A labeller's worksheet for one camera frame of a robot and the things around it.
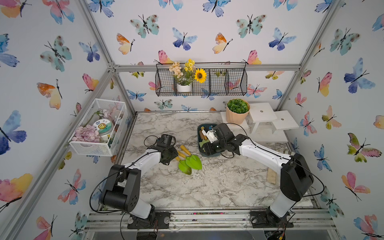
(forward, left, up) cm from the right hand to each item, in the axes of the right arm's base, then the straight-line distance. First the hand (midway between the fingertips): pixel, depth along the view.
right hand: (204, 147), depth 83 cm
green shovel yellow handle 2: (-1, +10, -13) cm, 17 cm away
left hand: (+2, +16, -10) cm, 19 cm away
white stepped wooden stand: (+32, -45, -16) cm, 58 cm away
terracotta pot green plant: (+18, -18, +12) cm, 28 cm away
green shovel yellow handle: (-6, +12, -14) cm, 19 cm away
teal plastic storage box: (-4, -1, +6) cm, 8 cm away
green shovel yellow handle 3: (-1, +6, -13) cm, 15 cm away
